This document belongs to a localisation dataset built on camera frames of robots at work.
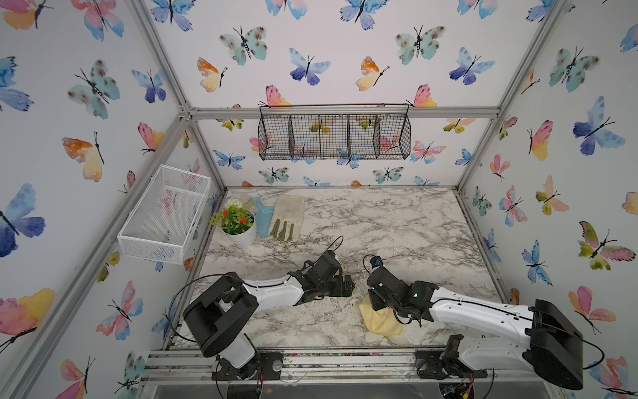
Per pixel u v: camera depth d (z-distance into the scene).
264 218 1.10
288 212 1.10
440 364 0.72
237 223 0.89
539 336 0.42
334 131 0.98
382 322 0.79
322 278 0.69
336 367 0.75
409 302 0.58
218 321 0.44
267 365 0.74
